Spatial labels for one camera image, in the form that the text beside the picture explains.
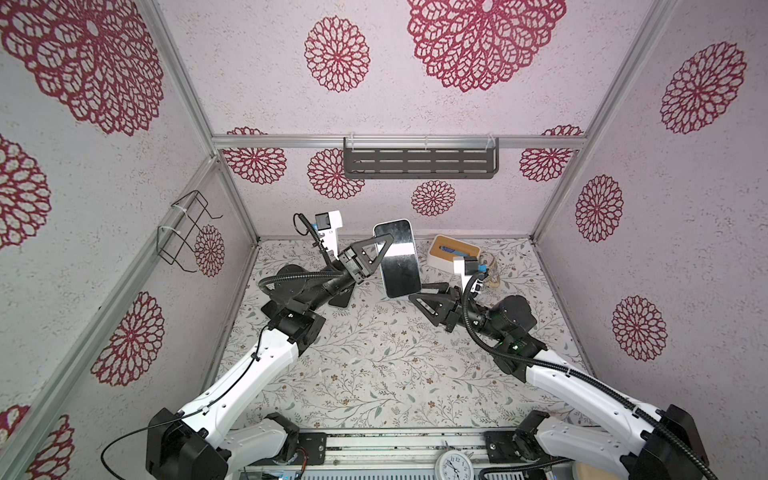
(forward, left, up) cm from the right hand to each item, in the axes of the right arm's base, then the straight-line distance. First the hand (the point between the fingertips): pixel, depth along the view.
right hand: (415, 290), depth 59 cm
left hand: (+5, +4, +8) cm, 11 cm away
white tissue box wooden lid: (+44, -16, -34) cm, 57 cm away
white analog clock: (-25, -10, -34) cm, 43 cm away
